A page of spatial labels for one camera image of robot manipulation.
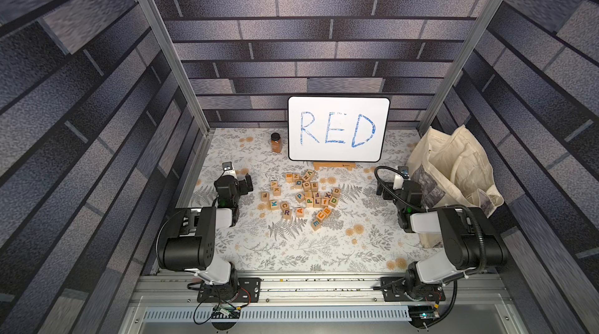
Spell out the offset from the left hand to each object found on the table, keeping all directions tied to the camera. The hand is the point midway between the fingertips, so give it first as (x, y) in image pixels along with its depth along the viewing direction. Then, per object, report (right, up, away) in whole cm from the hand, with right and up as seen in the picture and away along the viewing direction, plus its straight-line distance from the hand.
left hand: (236, 173), depth 94 cm
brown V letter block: (+15, -5, +3) cm, 16 cm away
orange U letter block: (+35, -16, -7) cm, 39 cm away
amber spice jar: (+15, +13, +12) cm, 23 cm away
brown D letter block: (+42, -8, +1) cm, 42 cm away
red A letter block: (+26, -15, -5) cm, 31 cm away
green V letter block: (+31, -1, +6) cm, 31 cm away
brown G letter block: (+29, -5, +2) cm, 30 cm away
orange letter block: (+21, -3, +5) cm, 22 cm away
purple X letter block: (+38, -9, -1) cm, 39 cm away
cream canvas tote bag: (+83, +2, -9) cm, 84 cm away
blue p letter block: (+26, -10, -1) cm, 28 cm away
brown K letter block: (+17, -8, +1) cm, 18 cm away
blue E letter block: (+33, -19, -9) cm, 38 cm away
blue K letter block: (+16, -12, -4) cm, 20 cm away
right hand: (+65, -2, +1) cm, 65 cm away
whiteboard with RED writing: (+42, +19, +1) cm, 46 cm away
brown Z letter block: (+25, -2, +5) cm, 25 cm away
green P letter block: (+30, -12, -2) cm, 33 cm away
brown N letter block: (+29, -2, +4) cm, 29 cm away
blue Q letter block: (+26, -5, +3) cm, 27 cm away
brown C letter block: (+20, -12, -4) cm, 24 cm away
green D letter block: (+40, -11, -2) cm, 42 cm away
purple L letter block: (+34, -11, -3) cm, 36 cm away
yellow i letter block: (+30, -9, 0) cm, 31 cm away
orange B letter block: (+37, -14, -5) cm, 40 cm away
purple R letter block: (+22, -15, -6) cm, 27 cm away
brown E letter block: (+33, -6, +2) cm, 33 cm away
